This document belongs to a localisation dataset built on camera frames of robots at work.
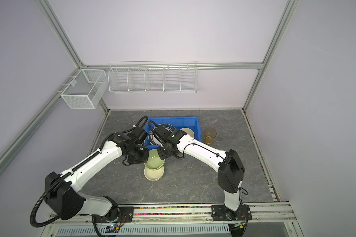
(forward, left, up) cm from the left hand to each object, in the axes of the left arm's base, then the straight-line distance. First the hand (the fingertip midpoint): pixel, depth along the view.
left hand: (146, 163), depth 77 cm
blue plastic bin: (+35, -17, -11) cm, 41 cm away
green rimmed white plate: (+3, -7, +19) cm, 20 cm away
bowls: (-4, -3, -8) cm, 9 cm away
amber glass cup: (+25, -40, -14) cm, 49 cm away
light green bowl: (+2, -4, -4) cm, 5 cm away
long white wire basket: (+55, -2, +16) cm, 57 cm away
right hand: (+4, -9, 0) cm, 10 cm away
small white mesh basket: (+51, +44, +10) cm, 68 cm away
